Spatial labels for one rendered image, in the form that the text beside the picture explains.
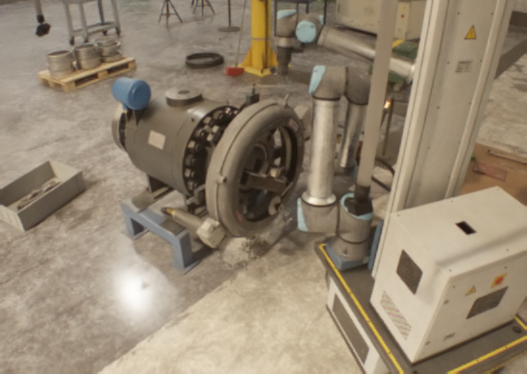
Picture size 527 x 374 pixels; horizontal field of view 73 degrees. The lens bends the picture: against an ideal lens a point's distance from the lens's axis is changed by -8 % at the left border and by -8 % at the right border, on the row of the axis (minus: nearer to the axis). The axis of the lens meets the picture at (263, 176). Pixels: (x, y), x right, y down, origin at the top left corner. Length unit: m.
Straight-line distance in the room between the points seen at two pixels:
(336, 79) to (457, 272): 0.82
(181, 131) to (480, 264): 1.52
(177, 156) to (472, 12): 1.49
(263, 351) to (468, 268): 1.10
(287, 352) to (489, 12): 1.67
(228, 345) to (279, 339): 0.26
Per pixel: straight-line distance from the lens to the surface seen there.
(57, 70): 5.87
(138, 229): 2.69
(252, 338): 2.07
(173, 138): 2.12
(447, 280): 1.33
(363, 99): 1.61
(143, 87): 2.23
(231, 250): 2.49
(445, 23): 1.39
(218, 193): 1.82
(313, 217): 1.72
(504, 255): 1.47
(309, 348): 2.05
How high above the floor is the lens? 1.72
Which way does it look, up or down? 33 degrees down
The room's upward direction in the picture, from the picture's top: straight up
